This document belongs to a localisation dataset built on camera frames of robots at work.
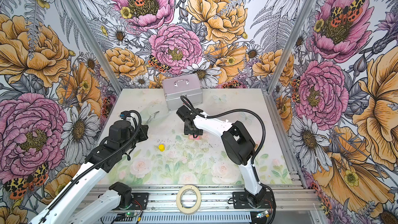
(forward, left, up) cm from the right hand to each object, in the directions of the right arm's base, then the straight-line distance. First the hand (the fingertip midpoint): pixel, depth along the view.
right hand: (194, 135), depth 92 cm
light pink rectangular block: (0, +2, -2) cm, 3 cm away
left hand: (-6, +22, +15) cm, 27 cm away
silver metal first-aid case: (+32, +4, +10) cm, 33 cm away
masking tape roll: (-36, 0, -2) cm, 36 cm away
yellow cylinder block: (-6, +18, -3) cm, 20 cm away
